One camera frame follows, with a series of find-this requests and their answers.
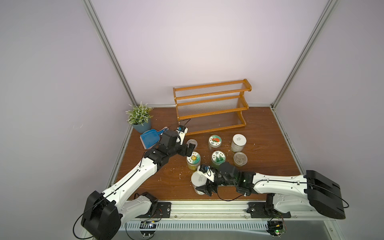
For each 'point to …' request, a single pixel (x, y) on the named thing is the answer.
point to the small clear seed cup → (192, 141)
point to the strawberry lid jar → (214, 141)
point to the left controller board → (148, 228)
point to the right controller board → (276, 228)
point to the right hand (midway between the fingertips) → (198, 177)
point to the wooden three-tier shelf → (211, 107)
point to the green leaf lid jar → (218, 157)
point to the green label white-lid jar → (198, 180)
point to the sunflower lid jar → (194, 161)
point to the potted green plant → (140, 117)
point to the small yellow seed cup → (240, 159)
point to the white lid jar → (238, 141)
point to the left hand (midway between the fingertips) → (189, 142)
